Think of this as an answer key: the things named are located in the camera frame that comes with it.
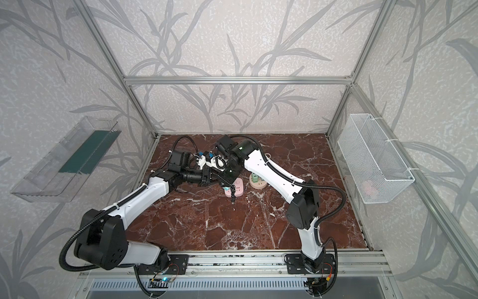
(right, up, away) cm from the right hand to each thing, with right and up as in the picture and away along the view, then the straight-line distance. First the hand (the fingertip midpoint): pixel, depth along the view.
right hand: (225, 173), depth 79 cm
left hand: (0, 0, -3) cm, 3 cm away
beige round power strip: (+16, -7, +15) cm, 23 cm away
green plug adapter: (+13, -4, +13) cm, 19 cm away
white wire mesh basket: (+54, +4, -16) cm, 56 cm away
